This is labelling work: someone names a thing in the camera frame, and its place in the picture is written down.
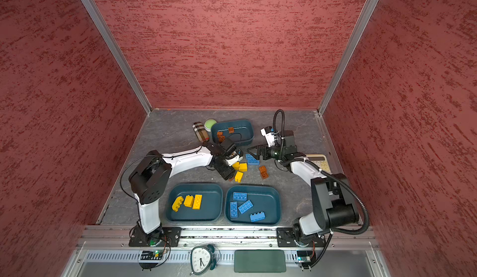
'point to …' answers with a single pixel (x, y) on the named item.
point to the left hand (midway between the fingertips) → (227, 174)
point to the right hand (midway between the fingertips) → (252, 152)
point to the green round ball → (208, 123)
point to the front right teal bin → (264, 198)
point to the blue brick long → (233, 209)
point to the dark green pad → (259, 261)
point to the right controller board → (304, 256)
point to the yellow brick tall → (197, 202)
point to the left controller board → (151, 255)
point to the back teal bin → (243, 131)
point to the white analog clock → (201, 260)
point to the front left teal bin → (212, 207)
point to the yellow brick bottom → (238, 176)
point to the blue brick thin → (238, 195)
